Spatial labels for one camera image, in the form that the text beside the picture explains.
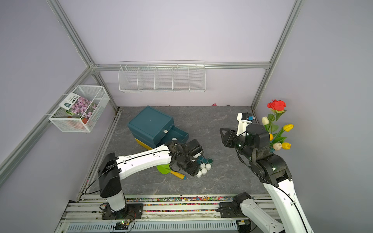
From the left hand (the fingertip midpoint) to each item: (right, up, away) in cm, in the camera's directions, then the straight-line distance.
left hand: (193, 172), depth 75 cm
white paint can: (+9, -1, +11) cm, 15 cm away
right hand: (+13, +23, -12) cm, 29 cm away
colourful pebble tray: (-7, -18, +2) cm, 20 cm away
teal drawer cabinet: (-21, +22, +6) cm, 32 cm away
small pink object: (+18, +41, +49) cm, 66 cm away
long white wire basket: (-5, +59, +28) cm, 65 cm away
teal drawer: (-7, +17, +19) cm, 26 cm away
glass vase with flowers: (+43, +33, -3) cm, 54 cm away
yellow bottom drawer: (-31, +11, +16) cm, 37 cm away
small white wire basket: (-66, +27, -2) cm, 71 cm away
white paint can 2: (+6, -3, +9) cm, 12 cm away
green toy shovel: (-17, -3, +12) cm, 21 cm away
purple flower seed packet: (-57, +34, +1) cm, 66 cm away
